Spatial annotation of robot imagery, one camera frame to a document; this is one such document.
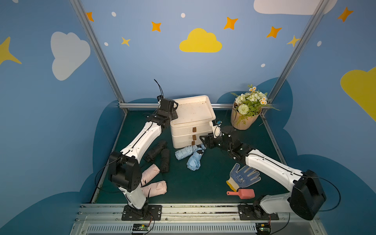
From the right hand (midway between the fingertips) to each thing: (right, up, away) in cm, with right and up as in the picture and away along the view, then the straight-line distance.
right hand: (206, 133), depth 81 cm
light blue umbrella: (-12, -13, +12) cm, 21 cm away
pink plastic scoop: (+20, -33, -3) cm, 38 cm away
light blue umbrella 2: (-7, -19, +5) cm, 20 cm away
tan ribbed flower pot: (+28, +4, +23) cm, 37 cm away
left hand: (-20, +14, +5) cm, 25 cm away
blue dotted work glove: (+25, -26, +5) cm, 37 cm away
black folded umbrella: (-25, -17, +9) cm, 32 cm away
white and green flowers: (+28, +18, +8) cm, 35 cm away
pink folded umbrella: (-33, -24, +2) cm, 41 cm away
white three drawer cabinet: (-7, +11, +6) cm, 15 cm away
